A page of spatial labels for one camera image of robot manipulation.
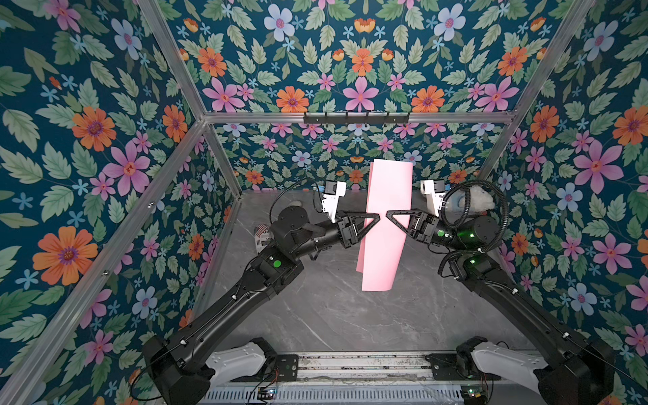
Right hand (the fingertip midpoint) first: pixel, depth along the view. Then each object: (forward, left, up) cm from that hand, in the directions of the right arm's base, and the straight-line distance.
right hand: (390, 217), depth 55 cm
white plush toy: (+39, -46, -34) cm, 69 cm away
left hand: (-1, +3, +1) cm, 3 cm away
